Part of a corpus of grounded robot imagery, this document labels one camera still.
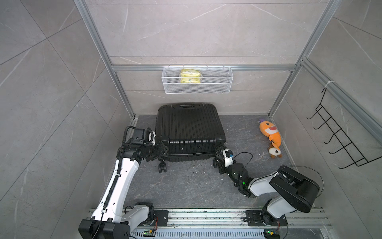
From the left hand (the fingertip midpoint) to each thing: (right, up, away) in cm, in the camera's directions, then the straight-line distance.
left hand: (166, 148), depth 75 cm
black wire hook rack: (+81, +3, -13) cm, 82 cm away
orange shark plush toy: (+67, +9, +26) cm, 72 cm away
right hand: (+30, -7, +12) cm, 33 cm away
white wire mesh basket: (+28, +43, +26) cm, 58 cm away
